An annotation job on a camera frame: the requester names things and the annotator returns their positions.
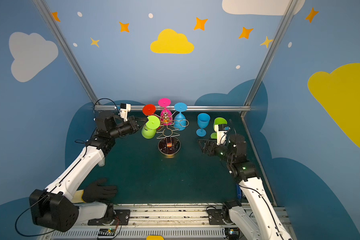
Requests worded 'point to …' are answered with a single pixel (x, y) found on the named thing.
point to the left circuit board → (106, 232)
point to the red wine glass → (149, 109)
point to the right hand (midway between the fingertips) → (205, 138)
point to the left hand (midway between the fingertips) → (147, 118)
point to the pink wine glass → (166, 115)
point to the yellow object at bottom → (154, 237)
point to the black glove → (97, 192)
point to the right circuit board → (232, 233)
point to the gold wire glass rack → (168, 144)
